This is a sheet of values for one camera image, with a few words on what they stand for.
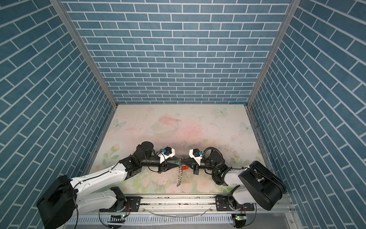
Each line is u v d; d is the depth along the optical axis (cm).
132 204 73
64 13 72
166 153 64
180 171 76
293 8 72
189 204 75
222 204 73
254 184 45
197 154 66
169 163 67
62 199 40
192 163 71
